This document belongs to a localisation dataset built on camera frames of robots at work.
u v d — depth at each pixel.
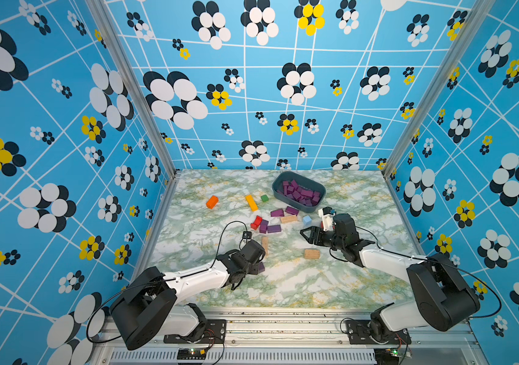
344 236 0.70
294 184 1.12
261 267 0.86
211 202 1.05
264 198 1.09
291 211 1.05
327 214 0.82
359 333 0.72
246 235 0.78
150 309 0.42
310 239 0.81
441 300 0.43
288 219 1.02
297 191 1.09
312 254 0.89
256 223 1.00
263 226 0.99
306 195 1.09
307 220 0.99
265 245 0.94
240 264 0.66
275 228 0.99
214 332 0.73
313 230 0.80
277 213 1.05
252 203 1.07
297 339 0.72
